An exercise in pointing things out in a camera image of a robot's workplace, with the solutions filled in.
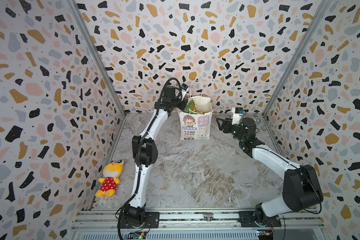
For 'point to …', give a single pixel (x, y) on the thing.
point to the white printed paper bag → (196, 124)
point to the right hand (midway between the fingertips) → (219, 116)
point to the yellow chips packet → (194, 108)
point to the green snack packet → (190, 105)
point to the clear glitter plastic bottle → (257, 118)
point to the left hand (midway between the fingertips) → (188, 96)
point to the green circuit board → (136, 235)
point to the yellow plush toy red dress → (111, 173)
